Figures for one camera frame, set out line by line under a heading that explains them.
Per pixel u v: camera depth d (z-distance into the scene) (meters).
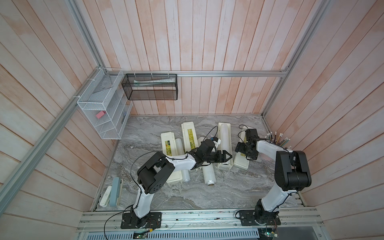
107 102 0.70
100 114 0.82
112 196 0.78
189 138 0.95
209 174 0.84
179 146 0.96
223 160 0.76
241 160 0.94
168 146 0.92
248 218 0.73
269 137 0.89
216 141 0.83
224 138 1.00
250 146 0.73
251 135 0.79
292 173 0.49
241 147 0.90
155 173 0.52
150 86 1.05
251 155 0.86
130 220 0.66
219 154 0.78
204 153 0.71
